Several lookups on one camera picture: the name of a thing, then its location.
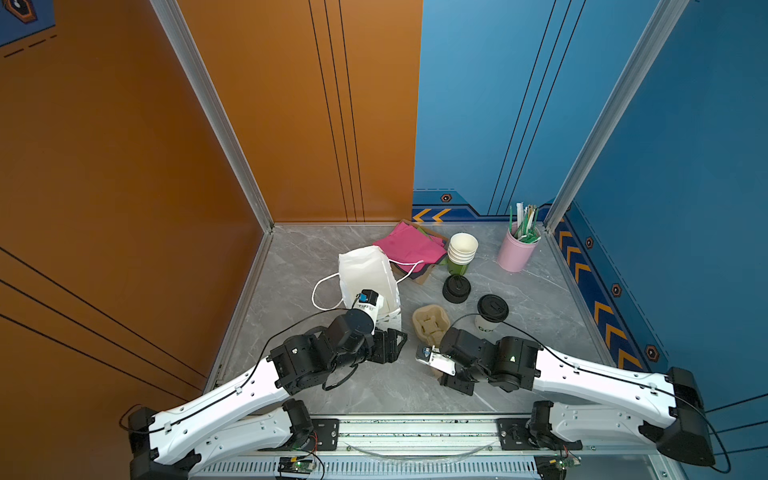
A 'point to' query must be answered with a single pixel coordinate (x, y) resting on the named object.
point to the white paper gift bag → (371, 269)
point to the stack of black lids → (456, 288)
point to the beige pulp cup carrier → (430, 323)
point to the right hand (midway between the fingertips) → (440, 369)
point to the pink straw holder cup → (514, 253)
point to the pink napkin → (409, 247)
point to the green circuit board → (294, 465)
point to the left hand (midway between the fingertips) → (399, 335)
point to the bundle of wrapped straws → (525, 228)
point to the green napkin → (424, 233)
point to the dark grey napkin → (418, 272)
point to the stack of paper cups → (461, 251)
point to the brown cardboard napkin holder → (420, 279)
